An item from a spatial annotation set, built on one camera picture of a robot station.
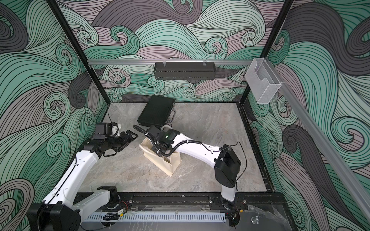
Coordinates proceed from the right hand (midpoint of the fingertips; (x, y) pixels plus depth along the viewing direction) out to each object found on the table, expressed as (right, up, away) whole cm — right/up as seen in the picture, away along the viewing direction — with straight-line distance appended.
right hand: (158, 148), depth 79 cm
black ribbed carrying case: (-6, +21, +28) cm, 36 cm away
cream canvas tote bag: (+5, -9, -1) cm, 11 cm away
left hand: (-14, +6, -1) cm, 15 cm away
